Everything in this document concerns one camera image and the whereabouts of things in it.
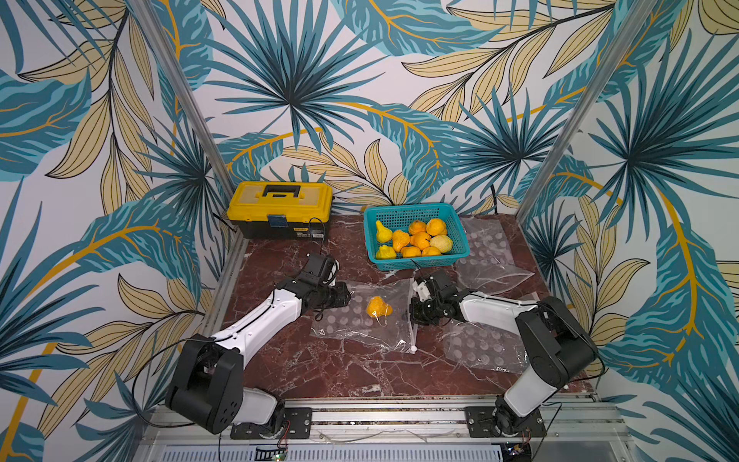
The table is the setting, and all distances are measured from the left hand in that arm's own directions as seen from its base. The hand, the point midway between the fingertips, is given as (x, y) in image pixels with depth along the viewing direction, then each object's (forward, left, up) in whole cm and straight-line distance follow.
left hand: (345, 300), depth 85 cm
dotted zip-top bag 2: (-1, -1, -10) cm, 11 cm away
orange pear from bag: (+27, -25, -4) cm, 37 cm away
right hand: (-1, -18, -8) cm, 20 cm away
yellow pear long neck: (+30, -12, -4) cm, 32 cm away
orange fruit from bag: (+21, -21, -4) cm, 30 cm away
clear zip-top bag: (+16, -49, -6) cm, 52 cm away
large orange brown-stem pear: (+31, -31, -1) cm, 44 cm away
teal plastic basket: (+45, -19, -10) cm, 50 cm away
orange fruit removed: (+34, -24, -4) cm, 42 cm away
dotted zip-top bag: (-9, -43, -10) cm, 45 cm away
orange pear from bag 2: (+28, -18, -5) cm, 34 cm away
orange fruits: (0, -10, -4) cm, 10 cm away
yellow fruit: (+22, -29, -4) cm, 36 cm away
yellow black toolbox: (+33, +23, +4) cm, 40 cm away
